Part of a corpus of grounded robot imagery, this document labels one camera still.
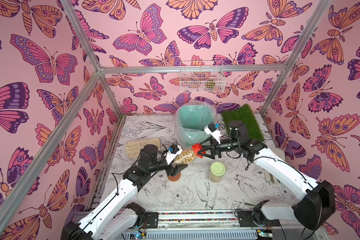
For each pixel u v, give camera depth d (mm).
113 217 467
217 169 781
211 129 625
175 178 869
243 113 1153
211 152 628
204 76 965
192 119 981
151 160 595
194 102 919
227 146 627
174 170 647
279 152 973
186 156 699
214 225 730
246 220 730
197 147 663
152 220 735
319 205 390
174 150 604
